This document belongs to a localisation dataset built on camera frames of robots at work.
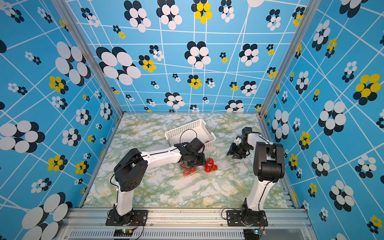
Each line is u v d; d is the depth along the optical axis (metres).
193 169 0.87
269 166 0.51
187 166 0.84
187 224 0.74
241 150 0.83
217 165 0.90
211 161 0.91
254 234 0.68
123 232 0.72
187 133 0.86
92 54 0.87
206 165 0.89
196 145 0.72
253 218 0.67
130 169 0.52
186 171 0.86
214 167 0.89
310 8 0.68
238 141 0.93
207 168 0.87
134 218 0.72
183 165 0.89
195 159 0.77
